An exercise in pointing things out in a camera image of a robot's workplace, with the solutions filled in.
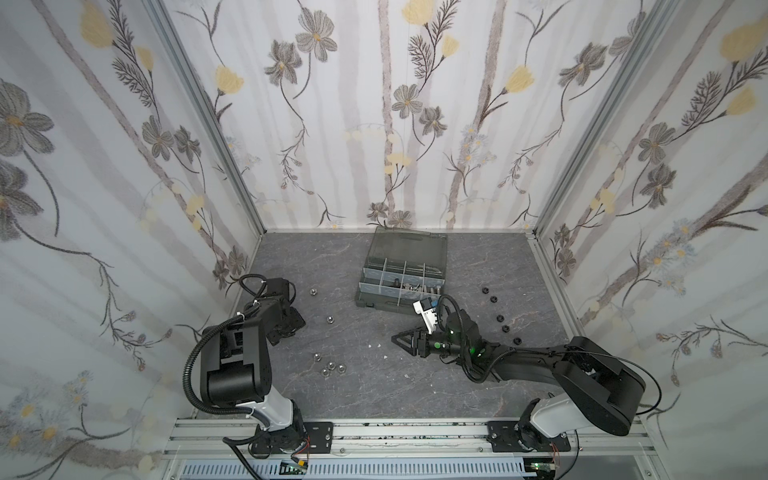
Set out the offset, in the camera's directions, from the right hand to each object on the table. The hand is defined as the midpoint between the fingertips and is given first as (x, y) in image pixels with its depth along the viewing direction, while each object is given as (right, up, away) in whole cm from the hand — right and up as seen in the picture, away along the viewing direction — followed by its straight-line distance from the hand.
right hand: (390, 334), depth 77 cm
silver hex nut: (-19, 0, +19) cm, 27 cm away
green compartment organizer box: (+5, +17, +27) cm, 33 cm away
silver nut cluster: (-14, -12, +9) cm, 20 cm away
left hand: (-33, 0, +17) cm, 37 cm away
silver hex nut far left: (-27, +9, +25) cm, 37 cm away
